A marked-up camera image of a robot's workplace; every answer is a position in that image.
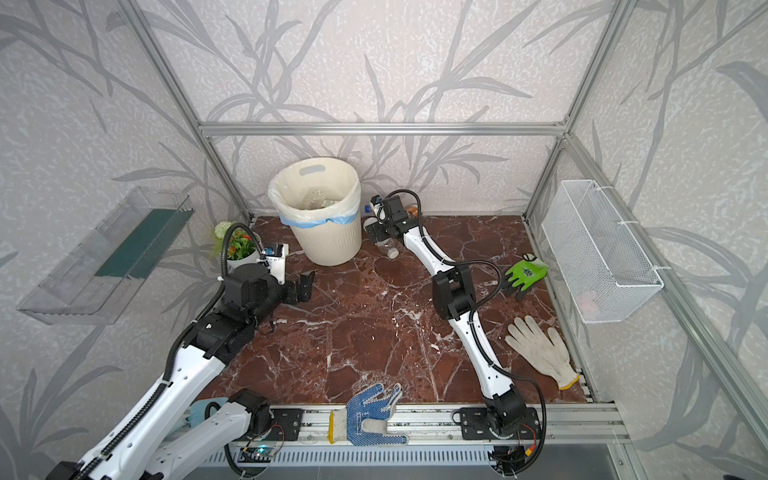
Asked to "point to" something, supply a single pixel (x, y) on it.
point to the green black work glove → (527, 272)
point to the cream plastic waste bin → (331, 244)
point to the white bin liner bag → (340, 181)
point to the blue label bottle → (367, 208)
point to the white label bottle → (390, 247)
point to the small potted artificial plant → (241, 249)
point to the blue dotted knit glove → (362, 422)
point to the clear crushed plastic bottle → (315, 200)
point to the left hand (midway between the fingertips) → (302, 261)
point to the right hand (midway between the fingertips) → (380, 216)
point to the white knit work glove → (550, 358)
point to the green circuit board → (255, 454)
